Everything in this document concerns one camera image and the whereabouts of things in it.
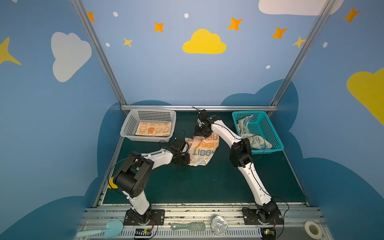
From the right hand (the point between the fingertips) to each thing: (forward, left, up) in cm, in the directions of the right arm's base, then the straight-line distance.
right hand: (197, 132), depth 105 cm
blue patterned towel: (-4, -42, -2) cm, 42 cm away
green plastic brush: (-56, +1, -2) cm, 56 cm away
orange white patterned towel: (+2, +32, -1) cm, 32 cm away
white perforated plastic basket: (-2, +49, +2) cm, 49 cm away
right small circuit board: (-56, -38, -7) cm, 68 cm away
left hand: (-21, +4, -3) cm, 21 cm away
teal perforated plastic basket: (+12, -48, -2) cm, 49 cm away
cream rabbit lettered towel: (-12, -3, -2) cm, 13 cm away
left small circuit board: (-59, +24, -6) cm, 64 cm away
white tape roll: (-53, -60, -6) cm, 80 cm away
